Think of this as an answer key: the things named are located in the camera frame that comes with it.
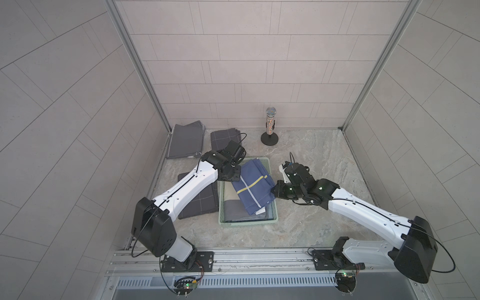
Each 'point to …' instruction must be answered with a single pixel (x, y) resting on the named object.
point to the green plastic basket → (227, 191)
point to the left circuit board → (185, 285)
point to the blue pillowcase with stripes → (254, 185)
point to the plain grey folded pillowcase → (186, 142)
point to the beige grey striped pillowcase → (234, 210)
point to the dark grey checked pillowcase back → (220, 139)
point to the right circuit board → (346, 282)
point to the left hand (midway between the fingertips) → (237, 174)
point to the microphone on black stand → (269, 139)
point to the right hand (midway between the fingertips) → (269, 191)
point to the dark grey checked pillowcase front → (204, 201)
